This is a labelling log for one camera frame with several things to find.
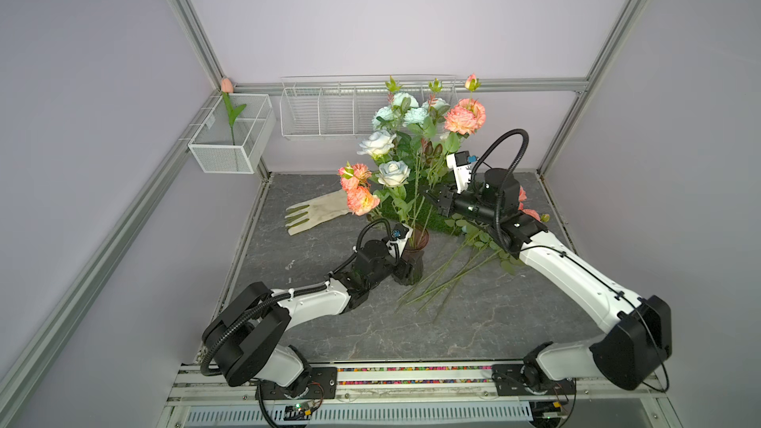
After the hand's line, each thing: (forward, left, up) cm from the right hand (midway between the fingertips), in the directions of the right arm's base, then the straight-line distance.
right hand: (420, 188), depth 72 cm
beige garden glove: (+18, +34, -33) cm, 51 cm away
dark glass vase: (-9, +1, -15) cm, 18 cm away
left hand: (-5, +1, -20) cm, 21 cm away
